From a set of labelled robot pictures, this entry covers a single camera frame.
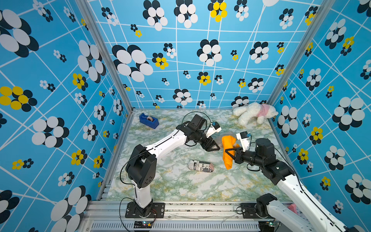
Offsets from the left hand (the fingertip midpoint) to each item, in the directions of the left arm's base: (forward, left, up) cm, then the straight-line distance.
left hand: (218, 143), depth 79 cm
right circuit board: (-36, -21, -17) cm, 45 cm away
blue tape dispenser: (+26, +46, -11) cm, 54 cm away
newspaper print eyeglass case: (-7, +9, -15) cm, 18 cm away
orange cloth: (-3, -3, +8) cm, 9 cm away
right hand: (-5, -4, +3) cm, 7 cm away
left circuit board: (-35, +39, -20) cm, 56 cm away
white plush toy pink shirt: (+33, -32, -7) cm, 47 cm away
